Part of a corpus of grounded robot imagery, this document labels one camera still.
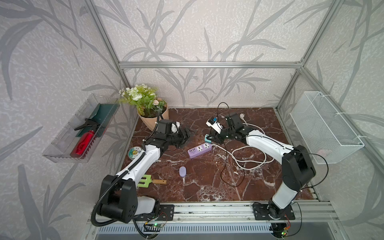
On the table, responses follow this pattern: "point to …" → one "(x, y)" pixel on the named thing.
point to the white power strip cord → (242, 116)
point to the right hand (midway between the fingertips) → (208, 134)
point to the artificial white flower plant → (143, 98)
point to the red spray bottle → (83, 142)
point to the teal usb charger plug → (206, 140)
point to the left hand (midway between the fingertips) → (194, 136)
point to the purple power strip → (200, 150)
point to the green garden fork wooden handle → (148, 180)
